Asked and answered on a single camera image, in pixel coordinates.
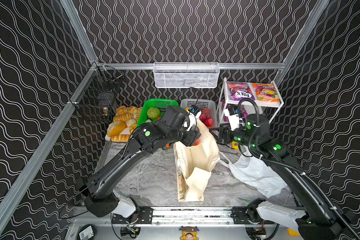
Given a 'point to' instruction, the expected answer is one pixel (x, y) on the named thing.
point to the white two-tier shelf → (225, 102)
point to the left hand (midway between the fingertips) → (198, 130)
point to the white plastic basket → (201, 103)
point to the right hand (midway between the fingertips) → (215, 127)
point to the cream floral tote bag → (193, 164)
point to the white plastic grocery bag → (257, 173)
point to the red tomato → (197, 142)
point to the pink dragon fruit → (206, 111)
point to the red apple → (209, 122)
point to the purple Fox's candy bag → (239, 91)
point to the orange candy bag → (266, 92)
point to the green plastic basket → (160, 103)
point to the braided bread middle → (123, 117)
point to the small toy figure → (189, 233)
